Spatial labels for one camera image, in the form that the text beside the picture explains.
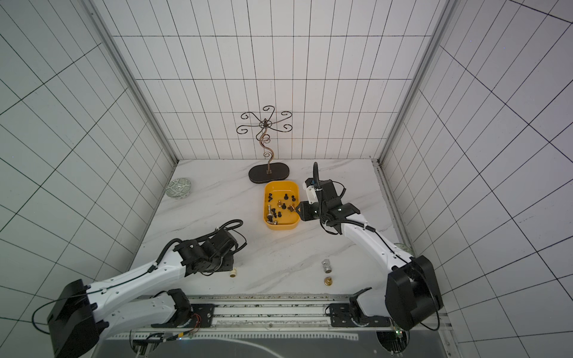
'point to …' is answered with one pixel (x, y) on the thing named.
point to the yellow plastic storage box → (280, 198)
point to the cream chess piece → (233, 273)
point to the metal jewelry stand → (267, 172)
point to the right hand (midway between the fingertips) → (301, 203)
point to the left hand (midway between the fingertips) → (223, 266)
